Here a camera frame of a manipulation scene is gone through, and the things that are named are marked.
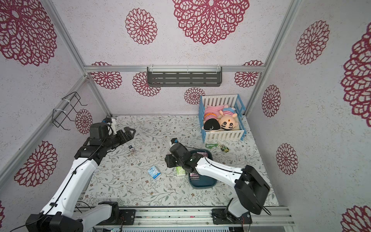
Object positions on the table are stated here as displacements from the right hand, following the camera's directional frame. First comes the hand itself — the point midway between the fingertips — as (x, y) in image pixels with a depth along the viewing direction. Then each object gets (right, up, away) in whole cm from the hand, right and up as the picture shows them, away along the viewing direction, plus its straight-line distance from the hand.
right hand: (171, 158), depth 83 cm
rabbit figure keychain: (-28, +4, +14) cm, 32 cm away
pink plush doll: (+31, +32, +29) cm, 53 cm away
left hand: (-22, +14, -6) cm, 27 cm away
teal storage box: (+18, -12, -3) cm, 22 cm away
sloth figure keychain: (+35, +4, +16) cm, 39 cm away
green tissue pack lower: (+5, -8, +4) cm, 11 cm away
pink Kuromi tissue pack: (+13, -10, 0) cm, 17 cm away
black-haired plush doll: (+26, +21, +17) cm, 37 cm away
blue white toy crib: (+47, +38, +27) cm, 66 cm away
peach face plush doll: (+37, +22, +16) cm, 45 cm away
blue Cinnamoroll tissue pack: (-11, -9, +4) cm, 15 cm away
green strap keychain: (+29, +6, +20) cm, 36 cm away
